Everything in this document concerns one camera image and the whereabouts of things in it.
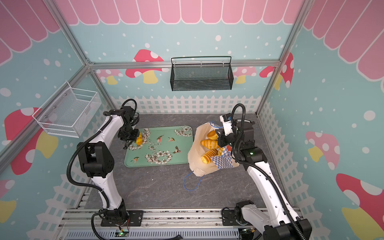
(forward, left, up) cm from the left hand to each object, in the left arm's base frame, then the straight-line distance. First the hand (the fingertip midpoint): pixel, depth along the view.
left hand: (131, 142), depth 90 cm
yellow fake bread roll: (+6, -1, -7) cm, 9 cm away
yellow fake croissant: (+5, -49, +2) cm, 50 cm away
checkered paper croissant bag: (-11, -55, +2) cm, 56 cm away
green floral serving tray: (+5, -16, -12) cm, 21 cm away
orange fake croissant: (+1, -48, -2) cm, 48 cm away
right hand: (-4, -50, +18) cm, 53 cm away
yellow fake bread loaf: (-8, -46, -4) cm, 47 cm away
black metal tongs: (-3, -1, +4) cm, 5 cm away
